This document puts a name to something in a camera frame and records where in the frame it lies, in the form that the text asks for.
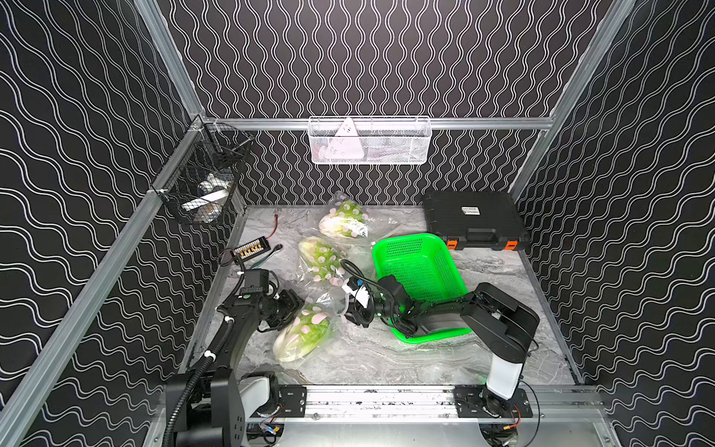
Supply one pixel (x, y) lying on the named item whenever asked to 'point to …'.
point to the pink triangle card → (345, 144)
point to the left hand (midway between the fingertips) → (300, 304)
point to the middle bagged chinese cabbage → (322, 261)
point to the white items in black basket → (209, 206)
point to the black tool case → (477, 220)
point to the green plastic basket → (426, 266)
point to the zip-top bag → (334, 304)
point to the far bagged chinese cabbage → (346, 218)
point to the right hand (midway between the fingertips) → (340, 304)
